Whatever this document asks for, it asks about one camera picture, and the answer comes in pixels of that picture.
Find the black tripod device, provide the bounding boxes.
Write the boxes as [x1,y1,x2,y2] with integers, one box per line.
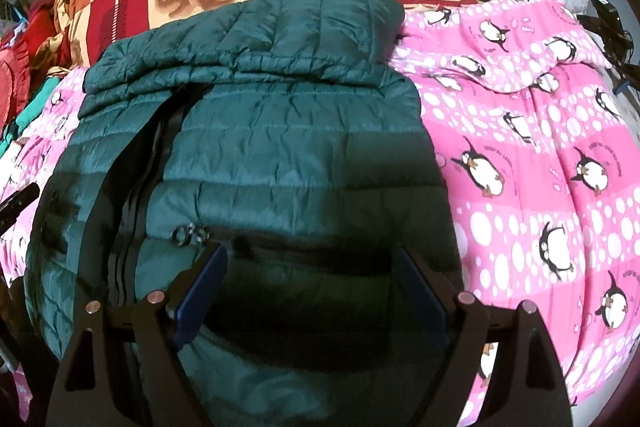
[575,0,640,95]

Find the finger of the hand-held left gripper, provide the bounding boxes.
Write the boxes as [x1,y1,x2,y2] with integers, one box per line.
[0,183,41,228]

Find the red heart-shaped ruffled pillow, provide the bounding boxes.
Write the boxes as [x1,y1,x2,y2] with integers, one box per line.
[0,42,36,128]

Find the green cloth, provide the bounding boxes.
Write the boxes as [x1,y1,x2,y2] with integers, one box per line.
[0,77,61,158]

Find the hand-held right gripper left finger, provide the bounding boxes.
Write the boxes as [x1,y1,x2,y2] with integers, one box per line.
[50,243,228,427]

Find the green quilted puffer jacket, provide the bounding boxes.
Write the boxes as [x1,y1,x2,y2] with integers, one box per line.
[22,0,463,427]

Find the pile of red clothes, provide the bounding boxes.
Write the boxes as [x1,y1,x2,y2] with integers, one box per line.
[25,2,63,58]

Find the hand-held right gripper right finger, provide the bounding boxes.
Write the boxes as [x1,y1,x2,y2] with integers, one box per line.
[397,246,573,427]

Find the pink penguin print blanket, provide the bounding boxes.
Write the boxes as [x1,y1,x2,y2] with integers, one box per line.
[0,0,640,427]

